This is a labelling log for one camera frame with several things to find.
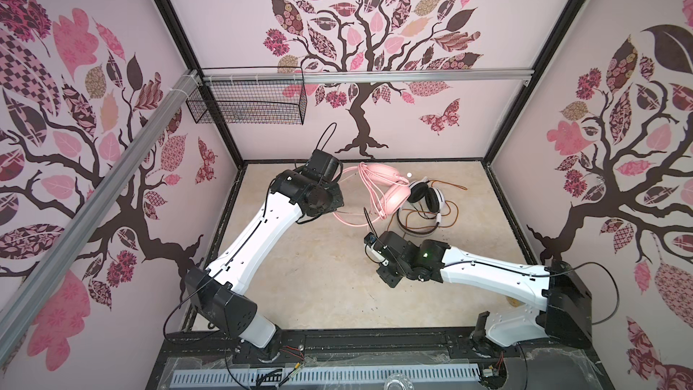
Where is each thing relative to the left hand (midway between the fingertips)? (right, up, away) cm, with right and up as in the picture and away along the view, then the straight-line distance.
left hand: (335, 206), depth 75 cm
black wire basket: (-43, +45, +46) cm, 78 cm away
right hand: (+14, -18, +4) cm, 23 cm away
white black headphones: (+31, +4, +25) cm, 40 cm away
